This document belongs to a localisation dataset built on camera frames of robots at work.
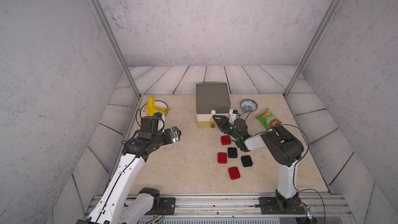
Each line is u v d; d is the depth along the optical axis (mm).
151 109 1054
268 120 991
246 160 873
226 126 846
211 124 988
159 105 1145
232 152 890
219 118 874
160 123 602
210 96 909
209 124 997
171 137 661
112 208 391
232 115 889
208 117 941
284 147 538
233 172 828
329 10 790
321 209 727
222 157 890
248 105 1116
